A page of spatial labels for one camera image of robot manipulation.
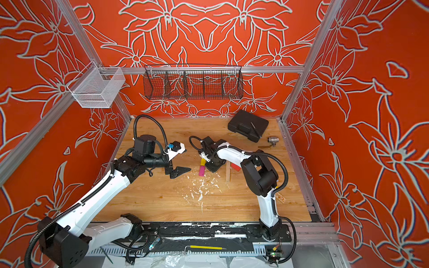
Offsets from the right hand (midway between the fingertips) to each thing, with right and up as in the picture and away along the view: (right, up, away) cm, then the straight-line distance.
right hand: (213, 165), depth 94 cm
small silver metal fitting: (+39, +14, +10) cm, 42 cm away
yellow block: (-6, +2, +2) cm, 7 cm away
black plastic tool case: (+23, +24, +13) cm, 36 cm away
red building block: (+14, -2, +1) cm, 14 cm away
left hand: (-12, +8, -22) cm, 26 cm away
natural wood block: (+8, -3, -2) cm, 9 cm away
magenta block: (-7, -3, 0) cm, 7 cm away
